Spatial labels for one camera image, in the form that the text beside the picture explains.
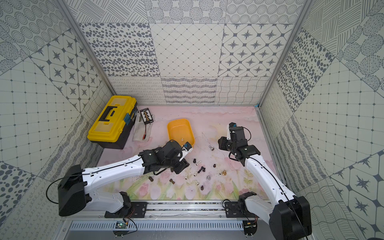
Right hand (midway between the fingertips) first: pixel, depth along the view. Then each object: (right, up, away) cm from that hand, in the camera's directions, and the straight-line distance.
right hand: (221, 143), depth 83 cm
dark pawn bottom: (-11, -24, -3) cm, 27 cm away
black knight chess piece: (-11, -16, +5) cm, 20 cm away
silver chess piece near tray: (-4, -6, +12) cm, 14 cm away
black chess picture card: (-52, +15, +28) cm, 61 cm away
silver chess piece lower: (-7, -20, 0) cm, 22 cm away
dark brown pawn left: (-40, -20, -1) cm, 44 cm away
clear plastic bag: (-53, +5, +23) cm, 58 cm away
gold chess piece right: (+2, -18, +3) cm, 19 cm away
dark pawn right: (-3, -15, +6) cm, 16 cm away
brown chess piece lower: (-27, -23, +1) cm, 35 cm away
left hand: (-18, -8, -6) cm, 21 cm away
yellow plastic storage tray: (-25, +5, +21) cm, 33 cm away
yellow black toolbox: (-63, +10, +4) cm, 64 cm away
